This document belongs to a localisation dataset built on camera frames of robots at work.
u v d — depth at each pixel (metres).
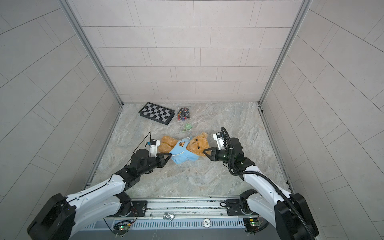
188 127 1.02
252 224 0.68
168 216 0.68
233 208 0.71
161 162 0.69
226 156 0.67
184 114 1.07
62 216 0.38
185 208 0.73
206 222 0.68
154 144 0.73
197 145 0.75
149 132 1.00
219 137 0.72
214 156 0.68
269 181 0.48
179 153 0.77
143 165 0.64
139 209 0.70
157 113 1.06
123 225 0.65
